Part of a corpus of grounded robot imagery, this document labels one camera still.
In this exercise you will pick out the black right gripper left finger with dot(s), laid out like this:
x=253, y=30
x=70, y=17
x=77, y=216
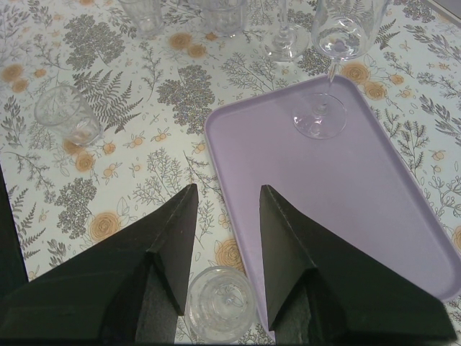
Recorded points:
x=130, y=287

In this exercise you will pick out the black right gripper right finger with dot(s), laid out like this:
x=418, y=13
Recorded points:
x=320, y=288

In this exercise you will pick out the tall clear champagne flute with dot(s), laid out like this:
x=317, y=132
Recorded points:
x=288, y=41

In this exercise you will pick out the clear wine glass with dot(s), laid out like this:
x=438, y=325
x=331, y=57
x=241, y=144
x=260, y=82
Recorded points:
x=341, y=31

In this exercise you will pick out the clear faceted tumbler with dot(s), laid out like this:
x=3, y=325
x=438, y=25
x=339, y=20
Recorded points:
x=146, y=16
x=224, y=18

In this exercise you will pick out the lavender plastic tray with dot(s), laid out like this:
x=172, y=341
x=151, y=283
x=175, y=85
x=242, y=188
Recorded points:
x=354, y=184

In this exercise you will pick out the small clear shot glass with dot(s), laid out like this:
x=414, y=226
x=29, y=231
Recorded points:
x=220, y=306

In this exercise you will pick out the floral patterned table mat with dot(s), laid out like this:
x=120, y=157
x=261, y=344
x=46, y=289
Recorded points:
x=153, y=96

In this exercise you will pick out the small clear glass left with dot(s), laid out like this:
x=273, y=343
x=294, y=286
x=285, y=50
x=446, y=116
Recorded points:
x=65, y=111

